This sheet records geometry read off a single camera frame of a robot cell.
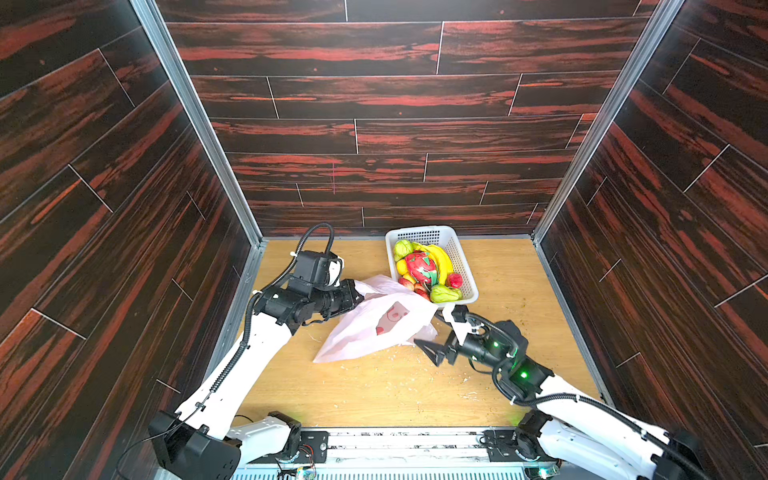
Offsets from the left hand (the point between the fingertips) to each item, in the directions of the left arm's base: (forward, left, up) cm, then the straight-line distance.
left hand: (367, 296), depth 73 cm
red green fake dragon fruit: (+20, -17, -13) cm, 29 cm away
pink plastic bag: (-8, -5, +5) cm, 11 cm away
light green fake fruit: (+28, -10, -12) cm, 32 cm away
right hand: (-4, -15, -4) cm, 16 cm away
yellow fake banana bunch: (+28, -25, -18) cm, 41 cm away
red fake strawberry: (+15, -16, -18) cm, 29 cm away
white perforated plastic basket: (+39, -26, -17) cm, 50 cm away
